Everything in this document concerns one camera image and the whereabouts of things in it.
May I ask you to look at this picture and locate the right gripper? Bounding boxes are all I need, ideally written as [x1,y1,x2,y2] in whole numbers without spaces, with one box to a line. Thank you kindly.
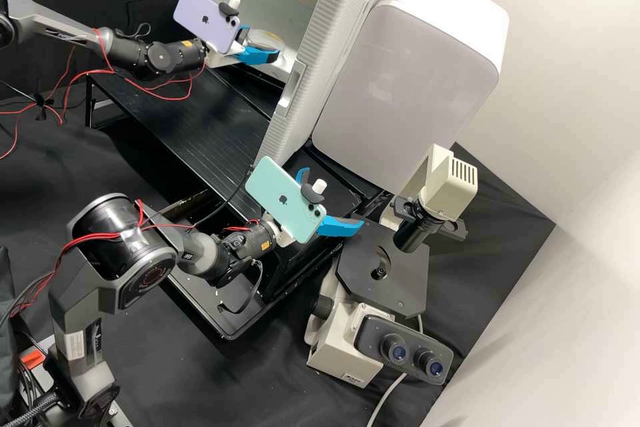
[263,166,365,250]

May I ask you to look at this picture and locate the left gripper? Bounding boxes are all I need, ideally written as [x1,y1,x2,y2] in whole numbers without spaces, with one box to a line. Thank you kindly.
[205,25,282,69]

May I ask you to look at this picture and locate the petri dish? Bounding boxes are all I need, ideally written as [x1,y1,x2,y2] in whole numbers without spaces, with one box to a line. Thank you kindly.
[247,29,285,53]

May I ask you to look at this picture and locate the incubator door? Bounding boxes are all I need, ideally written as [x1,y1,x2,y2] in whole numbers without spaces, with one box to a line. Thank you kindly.
[248,0,407,175]

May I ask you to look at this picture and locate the black platform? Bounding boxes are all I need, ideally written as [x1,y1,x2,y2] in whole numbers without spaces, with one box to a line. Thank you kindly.
[299,145,397,209]
[85,65,289,220]

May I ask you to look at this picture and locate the black tray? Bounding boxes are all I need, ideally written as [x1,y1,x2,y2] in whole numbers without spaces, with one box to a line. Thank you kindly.
[166,186,366,342]

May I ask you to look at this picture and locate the cream microscope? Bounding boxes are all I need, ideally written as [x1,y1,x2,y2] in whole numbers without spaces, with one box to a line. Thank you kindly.
[305,143,481,390]

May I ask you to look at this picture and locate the white box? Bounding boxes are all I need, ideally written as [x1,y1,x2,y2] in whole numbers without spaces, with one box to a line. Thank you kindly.
[311,0,511,193]

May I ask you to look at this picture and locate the right wrist camera phone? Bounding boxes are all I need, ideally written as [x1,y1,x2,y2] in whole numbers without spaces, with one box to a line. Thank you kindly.
[244,155,329,244]

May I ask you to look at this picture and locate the wrist camera phone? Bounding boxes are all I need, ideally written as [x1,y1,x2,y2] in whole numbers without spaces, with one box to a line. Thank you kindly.
[244,155,329,244]
[173,0,247,55]

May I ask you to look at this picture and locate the left wrist camera phone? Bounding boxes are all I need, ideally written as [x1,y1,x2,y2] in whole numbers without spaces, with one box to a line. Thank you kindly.
[173,0,247,55]

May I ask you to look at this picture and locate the black cable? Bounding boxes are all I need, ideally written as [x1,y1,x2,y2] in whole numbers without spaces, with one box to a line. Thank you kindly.
[192,180,253,228]

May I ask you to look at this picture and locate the grey cable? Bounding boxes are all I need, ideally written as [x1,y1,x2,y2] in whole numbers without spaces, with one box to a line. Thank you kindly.
[367,370,407,427]

